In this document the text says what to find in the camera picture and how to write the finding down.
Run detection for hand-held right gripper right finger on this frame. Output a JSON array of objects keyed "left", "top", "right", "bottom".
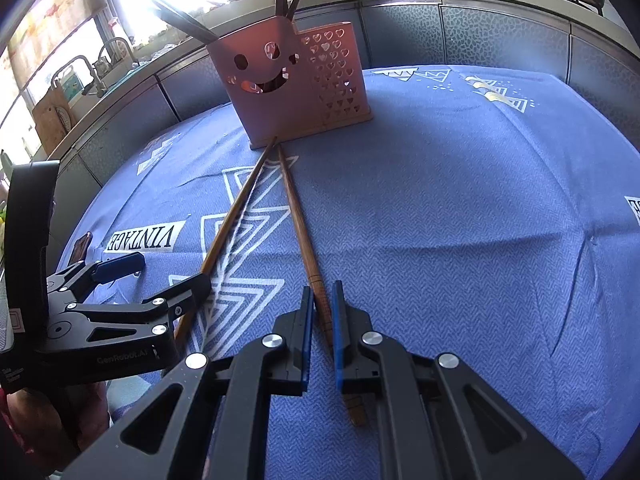
[{"left": 331, "top": 281, "right": 586, "bottom": 480}]

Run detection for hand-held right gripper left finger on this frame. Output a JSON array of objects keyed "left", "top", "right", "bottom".
[{"left": 60, "top": 286, "right": 316, "bottom": 480}]

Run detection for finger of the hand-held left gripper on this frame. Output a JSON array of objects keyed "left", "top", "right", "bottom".
[
  {"left": 47, "top": 251, "right": 146, "bottom": 311},
  {"left": 75, "top": 274, "right": 212, "bottom": 331}
]

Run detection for single brown chopstick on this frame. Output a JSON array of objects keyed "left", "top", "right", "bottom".
[
  {"left": 172, "top": 136, "right": 278, "bottom": 348},
  {"left": 276, "top": 146, "right": 368, "bottom": 428}
]

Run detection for pink chopstick holder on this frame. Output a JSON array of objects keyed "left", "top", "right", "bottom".
[{"left": 206, "top": 16, "right": 373, "bottom": 151}]

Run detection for person's left hand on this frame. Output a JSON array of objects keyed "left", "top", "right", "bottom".
[{"left": 7, "top": 382, "right": 111, "bottom": 461}]

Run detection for wooden cutting board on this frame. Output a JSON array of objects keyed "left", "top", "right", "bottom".
[{"left": 31, "top": 87, "right": 78, "bottom": 158}]

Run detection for blue printed tablecloth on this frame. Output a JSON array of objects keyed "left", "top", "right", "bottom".
[{"left": 55, "top": 65, "right": 640, "bottom": 480}]

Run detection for metal faucet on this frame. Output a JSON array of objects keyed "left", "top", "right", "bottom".
[
  {"left": 50, "top": 55, "right": 108, "bottom": 98},
  {"left": 95, "top": 36, "right": 141, "bottom": 68}
]

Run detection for patterned roller blind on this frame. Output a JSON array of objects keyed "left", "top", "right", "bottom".
[{"left": 7, "top": 0, "right": 108, "bottom": 68}]

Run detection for blue kitchen cabinets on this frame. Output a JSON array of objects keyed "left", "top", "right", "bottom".
[{"left": 47, "top": 0, "right": 640, "bottom": 186}]

